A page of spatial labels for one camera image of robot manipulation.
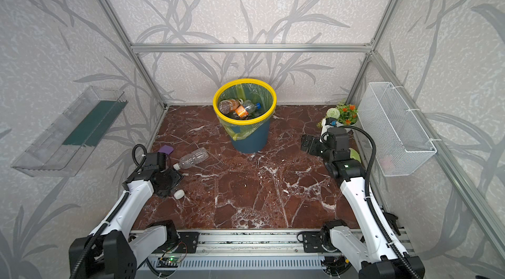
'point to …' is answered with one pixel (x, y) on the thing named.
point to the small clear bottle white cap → (179, 194)
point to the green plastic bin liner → (248, 91)
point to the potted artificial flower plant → (344, 114)
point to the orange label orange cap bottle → (241, 112)
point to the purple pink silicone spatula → (166, 149)
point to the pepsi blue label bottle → (250, 106)
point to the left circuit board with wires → (172, 256)
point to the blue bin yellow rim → (255, 141)
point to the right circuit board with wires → (335, 265)
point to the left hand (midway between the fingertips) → (177, 179)
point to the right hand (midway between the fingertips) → (311, 136)
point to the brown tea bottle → (226, 106)
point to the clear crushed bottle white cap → (192, 158)
